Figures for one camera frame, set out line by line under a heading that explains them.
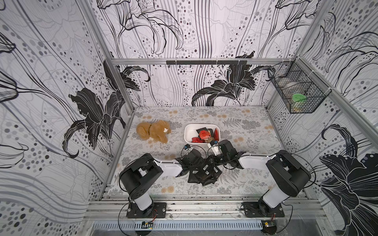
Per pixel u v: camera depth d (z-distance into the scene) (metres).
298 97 0.79
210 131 1.01
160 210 0.73
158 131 0.94
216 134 0.97
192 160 0.71
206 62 0.90
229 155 0.71
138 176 0.47
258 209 0.66
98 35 0.77
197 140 0.96
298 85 0.76
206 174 0.82
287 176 0.45
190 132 1.03
